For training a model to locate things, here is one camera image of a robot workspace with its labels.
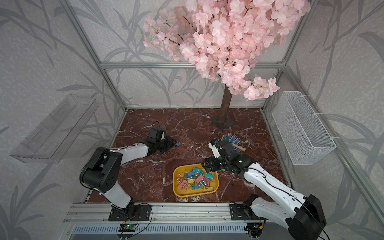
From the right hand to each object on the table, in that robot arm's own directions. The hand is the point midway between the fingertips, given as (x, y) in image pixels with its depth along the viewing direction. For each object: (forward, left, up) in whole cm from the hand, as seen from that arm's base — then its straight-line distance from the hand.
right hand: (207, 162), depth 78 cm
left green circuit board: (-27, +39, -13) cm, 49 cm away
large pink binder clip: (-6, +4, -8) cm, 11 cm away
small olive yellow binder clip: (-10, 0, -10) cm, 15 cm away
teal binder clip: (-1, +6, -10) cm, 12 cm away
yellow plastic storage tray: (-10, +14, -11) cm, 20 cm away
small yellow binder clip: (-7, +9, -10) cm, 15 cm away
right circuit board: (-28, -22, -14) cm, 38 cm away
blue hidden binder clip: (+17, +19, -10) cm, 28 cm away
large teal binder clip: (-3, -1, -11) cm, 12 cm away
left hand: (+17, +19, -7) cm, 26 cm away
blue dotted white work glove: (+22, -19, -13) cm, 31 cm away
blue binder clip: (-4, +10, -9) cm, 14 cm away
